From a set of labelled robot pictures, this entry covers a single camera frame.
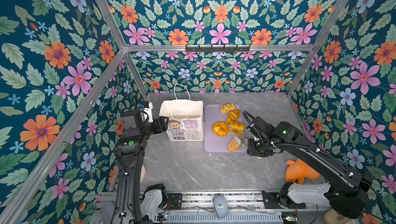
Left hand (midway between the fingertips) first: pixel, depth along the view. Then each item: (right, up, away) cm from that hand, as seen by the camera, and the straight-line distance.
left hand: (163, 114), depth 70 cm
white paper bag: (+10, -1, +3) cm, 10 cm away
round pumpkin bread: (+28, -10, +27) cm, 40 cm away
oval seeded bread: (+35, -19, +18) cm, 44 cm away
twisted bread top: (+32, +3, +36) cm, 48 cm away
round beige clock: (-13, -32, +9) cm, 36 cm away
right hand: (+40, -17, 0) cm, 43 cm away
